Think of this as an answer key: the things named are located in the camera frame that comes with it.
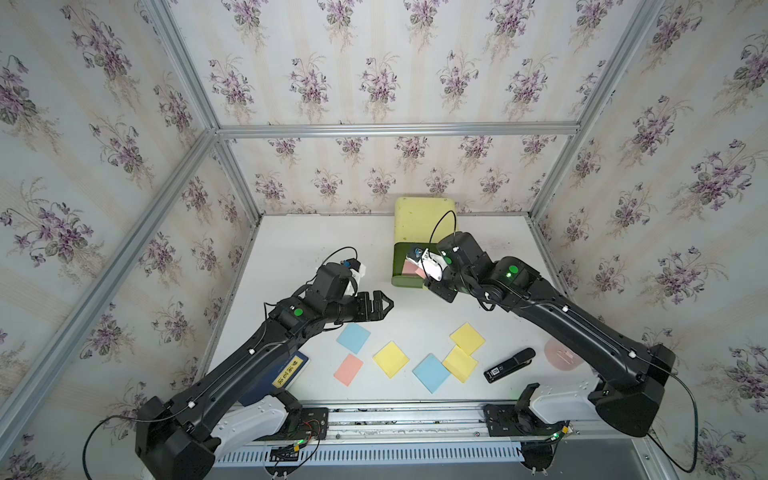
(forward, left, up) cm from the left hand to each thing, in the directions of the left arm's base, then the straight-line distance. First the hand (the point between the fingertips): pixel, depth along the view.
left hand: (384, 309), depth 72 cm
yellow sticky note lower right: (-7, -21, -19) cm, 29 cm away
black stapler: (-9, -35, -15) cm, 39 cm away
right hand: (+8, -13, +6) cm, 16 cm away
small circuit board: (-27, +25, -24) cm, 44 cm away
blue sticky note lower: (-9, -13, -20) cm, 26 cm away
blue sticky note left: (+1, +9, -21) cm, 23 cm away
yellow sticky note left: (-5, -2, -21) cm, 21 cm away
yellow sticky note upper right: (0, -25, -20) cm, 33 cm away
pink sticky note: (-8, +10, -21) cm, 24 cm away
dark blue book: (-11, +28, -19) cm, 35 cm away
